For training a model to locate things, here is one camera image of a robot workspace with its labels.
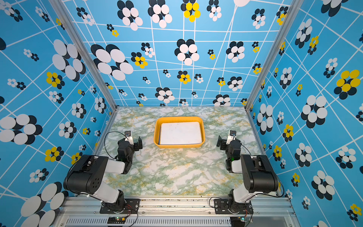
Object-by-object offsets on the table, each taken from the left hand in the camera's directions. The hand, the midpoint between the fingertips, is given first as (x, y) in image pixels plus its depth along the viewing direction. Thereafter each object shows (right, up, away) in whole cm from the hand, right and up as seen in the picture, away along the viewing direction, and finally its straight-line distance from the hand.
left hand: (133, 136), depth 93 cm
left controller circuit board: (-1, -41, -21) cm, 46 cm away
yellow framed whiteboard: (+29, +1, +10) cm, 30 cm away
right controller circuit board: (+61, -40, -23) cm, 77 cm away
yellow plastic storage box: (+26, +11, +13) cm, 31 cm away
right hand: (+64, 0, 0) cm, 64 cm away
